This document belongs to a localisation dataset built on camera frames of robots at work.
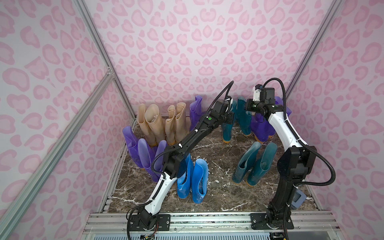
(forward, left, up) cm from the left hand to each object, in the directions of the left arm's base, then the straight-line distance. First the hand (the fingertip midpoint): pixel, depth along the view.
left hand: (235, 113), depth 87 cm
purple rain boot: (-24, +39, +2) cm, 46 cm away
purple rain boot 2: (-29, +46, +1) cm, 54 cm away
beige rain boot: (-7, +52, +1) cm, 53 cm away
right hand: (+7, -7, +3) cm, 10 cm away
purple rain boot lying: (+1, +23, -1) cm, 23 cm away
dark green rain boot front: (-1, -6, -2) cm, 6 cm away
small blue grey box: (-41, -30, -22) cm, 55 cm away
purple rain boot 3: (-20, +54, -1) cm, 58 cm away
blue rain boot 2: (-33, +21, -16) cm, 42 cm away
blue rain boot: (-41, +27, +1) cm, 49 cm away
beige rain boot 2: (-6, +37, -4) cm, 38 cm away
